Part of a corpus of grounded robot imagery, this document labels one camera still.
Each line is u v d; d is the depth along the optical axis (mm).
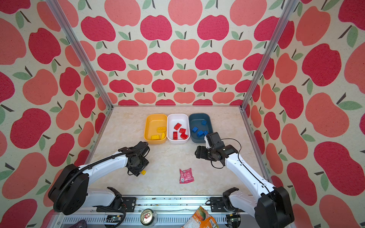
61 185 431
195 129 1048
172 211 733
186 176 822
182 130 1042
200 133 1012
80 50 863
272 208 400
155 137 1006
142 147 746
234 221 723
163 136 985
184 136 1008
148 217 616
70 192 419
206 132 1014
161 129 1044
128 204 752
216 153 601
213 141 638
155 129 1046
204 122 1077
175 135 1014
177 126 1073
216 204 733
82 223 663
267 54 875
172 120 1099
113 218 717
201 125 1079
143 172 814
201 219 687
